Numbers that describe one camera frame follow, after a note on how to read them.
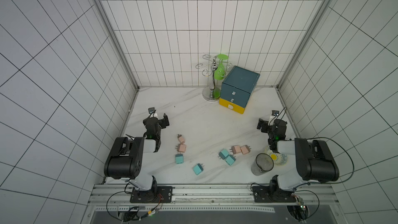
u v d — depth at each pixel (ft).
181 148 2.86
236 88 2.95
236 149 2.80
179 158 2.76
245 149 2.81
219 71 3.38
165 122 2.88
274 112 2.67
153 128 2.33
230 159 2.73
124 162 1.47
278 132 2.36
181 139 2.94
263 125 2.83
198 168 2.61
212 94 3.74
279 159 2.74
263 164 2.58
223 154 2.78
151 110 2.62
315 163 1.49
